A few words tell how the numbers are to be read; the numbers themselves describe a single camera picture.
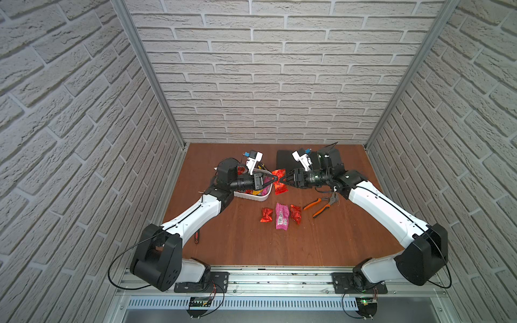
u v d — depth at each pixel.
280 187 0.73
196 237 0.83
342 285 0.73
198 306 0.72
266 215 0.87
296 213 0.89
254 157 0.70
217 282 0.75
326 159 0.60
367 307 0.70
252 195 0.92
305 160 0.69
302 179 0.64
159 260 0.41
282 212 0.89
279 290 0.73
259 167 1.07
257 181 0.66
